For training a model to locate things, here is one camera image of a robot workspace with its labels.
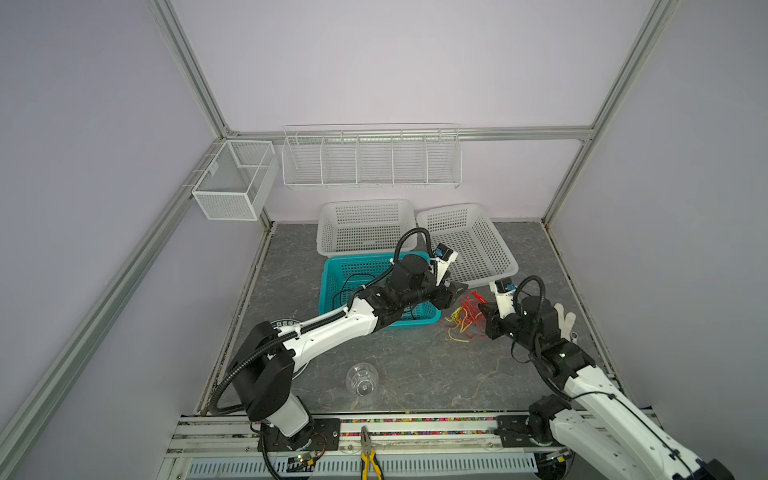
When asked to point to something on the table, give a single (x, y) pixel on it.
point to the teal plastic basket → (342, 276)
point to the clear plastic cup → (362, 378)
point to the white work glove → (565, 322)
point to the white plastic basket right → (483, 255)
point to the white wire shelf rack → (371, 156)
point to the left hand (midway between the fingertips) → (460, 285)
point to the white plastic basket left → (347, 226)
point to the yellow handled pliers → (367, 452)
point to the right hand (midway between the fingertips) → (483, 306)
